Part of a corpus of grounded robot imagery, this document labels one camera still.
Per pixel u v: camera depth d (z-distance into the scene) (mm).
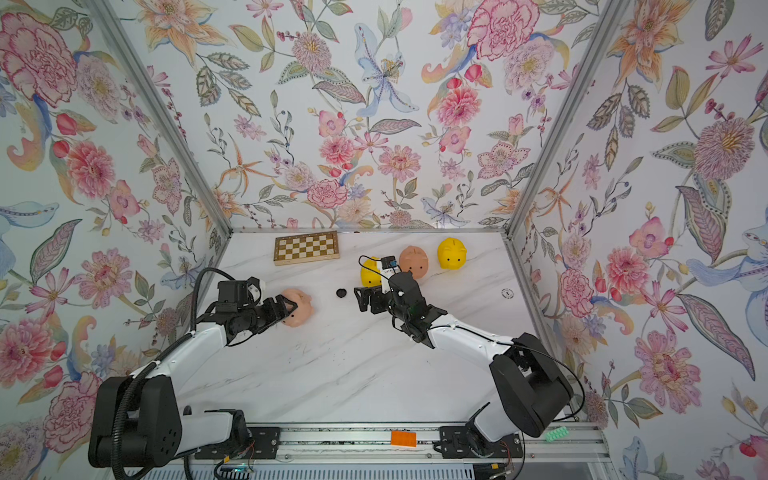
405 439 750
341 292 1036
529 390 439
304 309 904
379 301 761
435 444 741
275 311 784
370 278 981
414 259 1008
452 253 1037
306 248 1129
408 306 650
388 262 744
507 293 1034
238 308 692
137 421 413
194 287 1061
